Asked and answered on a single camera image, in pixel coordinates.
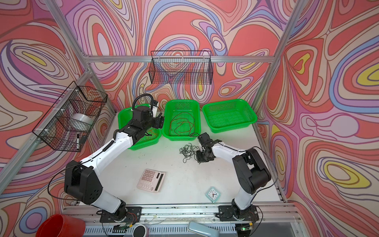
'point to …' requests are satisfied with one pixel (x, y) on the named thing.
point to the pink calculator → (151, 180)
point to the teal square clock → (212, 194)
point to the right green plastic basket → (229, 115)
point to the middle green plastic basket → (182, 120)
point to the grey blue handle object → (203, 229)
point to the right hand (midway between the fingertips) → (201, 162)
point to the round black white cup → (140, 230)
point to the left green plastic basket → (127, 114)
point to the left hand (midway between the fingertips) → (159, 114)
